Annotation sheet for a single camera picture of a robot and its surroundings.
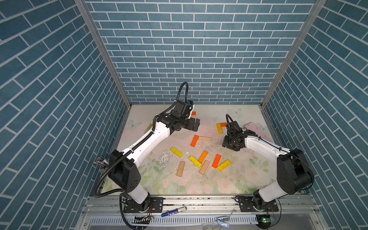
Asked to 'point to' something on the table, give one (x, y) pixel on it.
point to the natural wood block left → (180, 168)
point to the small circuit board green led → (264, 221)
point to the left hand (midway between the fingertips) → (196, 121)
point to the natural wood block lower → (204, 166)
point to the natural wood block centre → (204, 139)
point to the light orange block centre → (203, 156)
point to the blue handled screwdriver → (168, 212)
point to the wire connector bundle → (143, 220)
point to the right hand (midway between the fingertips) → (226, 144)
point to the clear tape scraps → (223, 221)
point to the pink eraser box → (259, 131)
